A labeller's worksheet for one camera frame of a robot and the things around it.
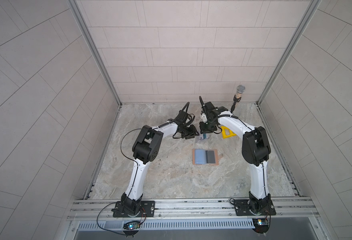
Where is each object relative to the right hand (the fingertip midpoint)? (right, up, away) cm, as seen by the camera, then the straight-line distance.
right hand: (201, 131), depth 95 cm
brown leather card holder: (+2, -14, -7) cm, 16 cm away
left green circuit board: (-34, -38, -30) cm, 59 cm away
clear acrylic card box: (+2, -4, -3) cm, 5 cm away
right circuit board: (+25, -40, -27) cm, 54 cm away
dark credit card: (+5, -14, -6) cm, 16 cm away
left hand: (0, -1, +2) cm, 2 cm away
